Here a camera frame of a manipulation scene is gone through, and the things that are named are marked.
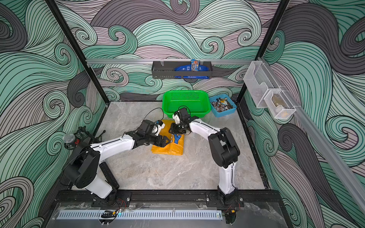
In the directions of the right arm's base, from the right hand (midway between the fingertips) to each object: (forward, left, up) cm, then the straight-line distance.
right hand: (172, 131), depth 94 cm
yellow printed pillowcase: (-11, -2, -2) cm, 12 cm away
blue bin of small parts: (+30, -41, -7) cm, 51 cm away
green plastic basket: (+35, -21, -8) cm, 41 cm away
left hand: (-7, +4, +3) cm, 9 cm away
